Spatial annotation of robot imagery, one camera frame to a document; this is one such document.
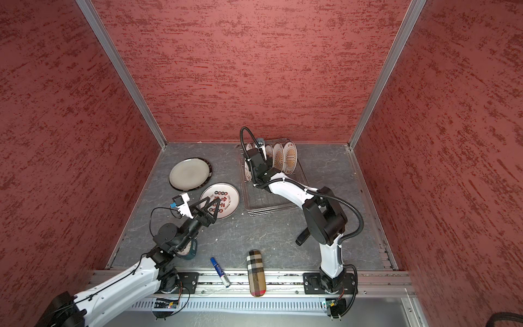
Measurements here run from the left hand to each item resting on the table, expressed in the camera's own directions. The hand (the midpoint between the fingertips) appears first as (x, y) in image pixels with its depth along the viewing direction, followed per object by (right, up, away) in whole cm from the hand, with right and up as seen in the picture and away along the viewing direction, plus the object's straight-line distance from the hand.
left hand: (217, 202), depth 76 cm
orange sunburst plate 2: (+31, +18, +25) cm, 44 cm away
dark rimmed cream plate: (-22, +9, +30) cm, 38 cm away
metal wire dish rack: (+16, -4, +21) cm, 26 cm away
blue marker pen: (+4, -29, -2) cm, 29 cm away
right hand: (+16, +17, +16) cm, 28 cm away
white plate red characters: (0, -2, +21) cm, 21 cm away
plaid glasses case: (+15, -26, -2) cm, 30 cm away
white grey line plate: (-22, +9, +30) cm, 38 cm away
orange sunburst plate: (+25, +19, +24) cm, 39 cm away
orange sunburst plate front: (+9, +9, +25) cm, 28 cm away
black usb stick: (+35, -16, +8) cm, 39 cm away
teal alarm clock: (-11, -19, +1) cm, 22 cm away
